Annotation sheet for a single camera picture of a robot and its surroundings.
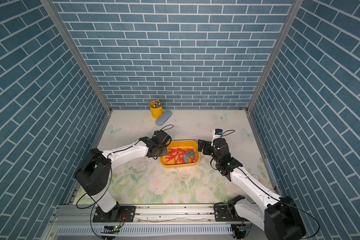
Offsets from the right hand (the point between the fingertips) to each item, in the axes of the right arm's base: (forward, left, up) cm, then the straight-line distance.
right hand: (206, 141), depth 84 cm
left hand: (-3, +24, -11) cm, 26 cm away
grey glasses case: (+27, +31, -12) cm, 43 cm away
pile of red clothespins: (-2, +14, -14) cm, 20 cm away
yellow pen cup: (+28, +36, -5) cm, 46 cm away
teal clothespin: (-1, +10, -13) cm, 16 cm away
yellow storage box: (+5, +9, -11) cm, 15 cm away
